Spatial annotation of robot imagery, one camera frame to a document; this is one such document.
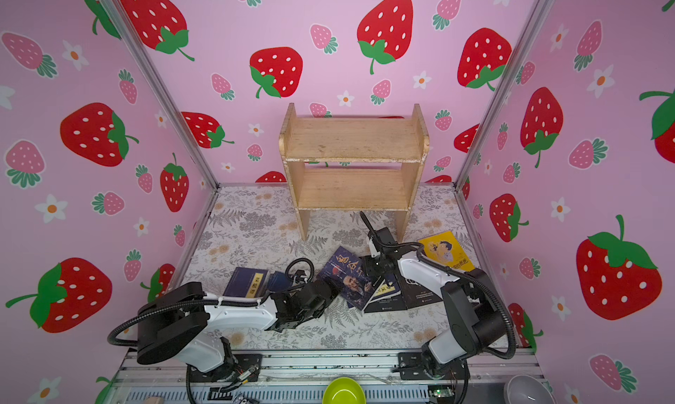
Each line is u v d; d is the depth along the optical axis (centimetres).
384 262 67
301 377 73
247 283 90
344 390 70
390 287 86
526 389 67
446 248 98
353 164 118
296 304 65
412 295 86
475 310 44
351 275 90
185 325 43
